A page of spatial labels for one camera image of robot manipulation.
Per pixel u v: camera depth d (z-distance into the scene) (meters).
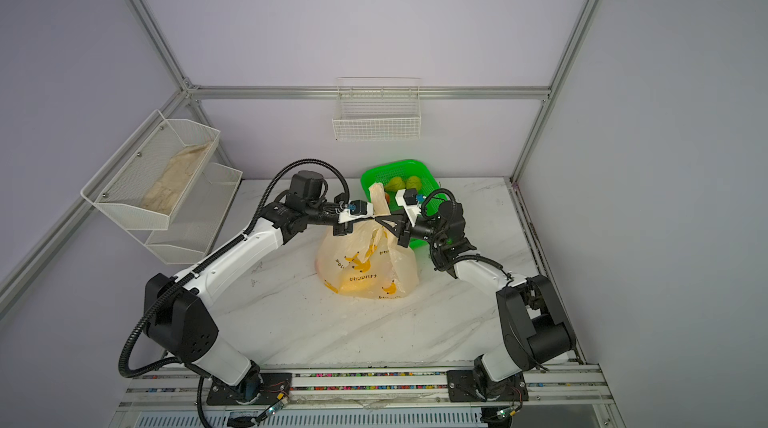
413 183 1.13
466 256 0.61
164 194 0.75
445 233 0.66
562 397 0.73
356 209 0.63
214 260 0.48
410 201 0.67
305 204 0.64
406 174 1.14
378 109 0.96
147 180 0.77
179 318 0.43
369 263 0.84
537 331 0.44
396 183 1.15
